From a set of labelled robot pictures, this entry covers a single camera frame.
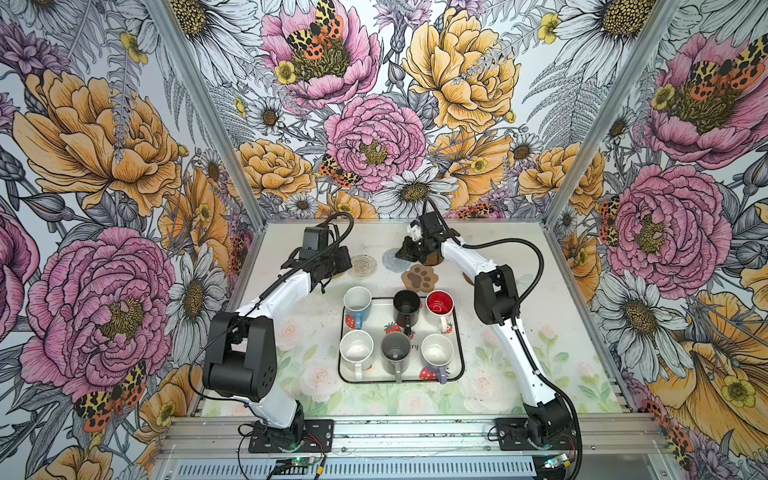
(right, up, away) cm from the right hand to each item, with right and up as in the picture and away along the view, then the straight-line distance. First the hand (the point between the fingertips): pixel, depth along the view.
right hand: (397, 260), depth 107 cm
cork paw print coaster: (+8, -6, -2) cm, 10 cm away
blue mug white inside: (-13, -12, -13) cm, 22 cm away
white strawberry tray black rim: (-5, -18, -13) cm, 23 cm away
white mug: (-12, -25, -20) cm, 34 cm away
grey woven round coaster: (-1, -1, +1) cm, 2 cm away
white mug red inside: (+14, -13, -11) cm, 22 cm away
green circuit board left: (-22, -46, -36) cm, 62 cm away
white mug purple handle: (+11, -25, -20) cm, 34 cm away
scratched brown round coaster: (+11, +1, -10) cm, 15 cm away
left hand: (-15, -1, -16) cm, 21 cm away
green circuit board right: (+37, -46, -36) cm, 69 cm away
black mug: (+3, -15, -14) cm, 20 cm away
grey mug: (-1, -26, -21) cm, 33 cm away
